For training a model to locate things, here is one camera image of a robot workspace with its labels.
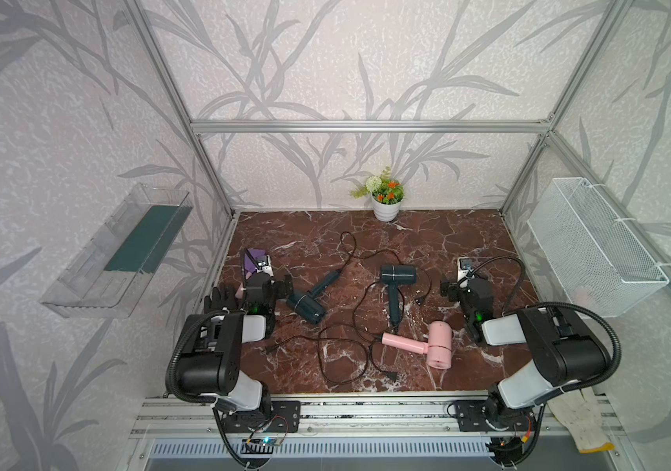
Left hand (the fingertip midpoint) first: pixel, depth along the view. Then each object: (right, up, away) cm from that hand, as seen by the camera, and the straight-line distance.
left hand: (272, 273), depth 94 cm
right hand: (+61, +1, 0) cm, 61 cm away
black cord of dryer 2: (+17, -22, -10) cm, 29 cm away
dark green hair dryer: (+41, -1, +2) cm, 41 cm away
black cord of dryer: (+34, -4, +5) cm, 34 cm away
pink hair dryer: (+50, -19, -14) cm, 56 cm away
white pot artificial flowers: (+39, +27, +12) cm, 49 cm away
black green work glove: (-16, -8, 0) cm, 18 cm away
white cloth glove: (+84, -33, -20) cm, 93 cm away
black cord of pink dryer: (+37, -27, -13) cm, 47 cm away
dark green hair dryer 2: (+12, -9, -4) cm, 16 cm away
